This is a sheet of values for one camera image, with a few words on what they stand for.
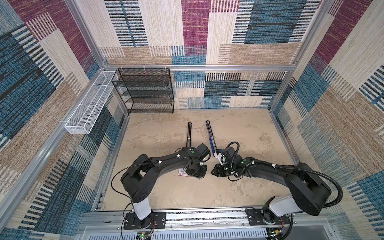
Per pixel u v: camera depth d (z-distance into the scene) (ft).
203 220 2.47
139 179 1.52
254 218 2.39
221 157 2.61
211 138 3.34
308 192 1.43
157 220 2.40
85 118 3.03
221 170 2.50
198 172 2.47
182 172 2.32
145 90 3.63
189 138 3.35
